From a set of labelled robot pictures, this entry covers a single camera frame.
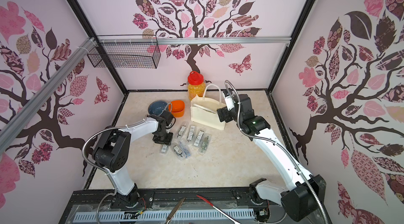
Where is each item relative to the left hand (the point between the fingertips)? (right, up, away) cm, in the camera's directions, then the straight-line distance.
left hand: (165, 145), depth 91 cm
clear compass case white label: (+20, +5, +3) cm, 21 cm away
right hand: (+35, +25, -15) cm, 45 cm away
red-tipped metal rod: (+37, -27, -25) cm, 52 cm away
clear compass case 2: (+9, +8, +6) cm, 13 cm away
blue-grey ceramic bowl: (-10, +23, +16) cm, 30 cm away
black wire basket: (-41, +63, +30) cm, 81 cm away
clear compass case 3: (+8, -2, -6) cm, 10 cm away
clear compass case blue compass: (+12, -2, -3) cm, 13 cm away
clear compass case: (0, -1, -4) cm, 4 cm away
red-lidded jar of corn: (+17, +38, +13) cm, 44 cm away
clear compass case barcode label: (+15, +8, +4) cm, 18 cm away
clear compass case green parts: (+23, +1, -1) cm, 23 cm away
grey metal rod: (+10, -25, -20) cm, 33 cm away
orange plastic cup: (+4, +21, +20) cm, 29 cm away
